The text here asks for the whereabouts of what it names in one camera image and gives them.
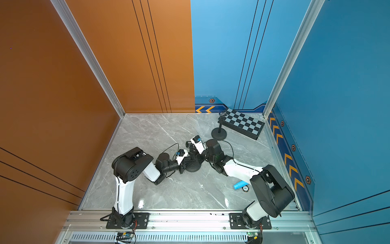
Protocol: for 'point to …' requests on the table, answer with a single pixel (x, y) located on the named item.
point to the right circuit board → (252, 234)
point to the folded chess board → (242, 123)
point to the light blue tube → (239, 185)
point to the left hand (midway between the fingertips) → (193, 158)
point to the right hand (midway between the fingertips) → (192, 150)
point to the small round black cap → (245, 188)
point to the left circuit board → (124, 235)
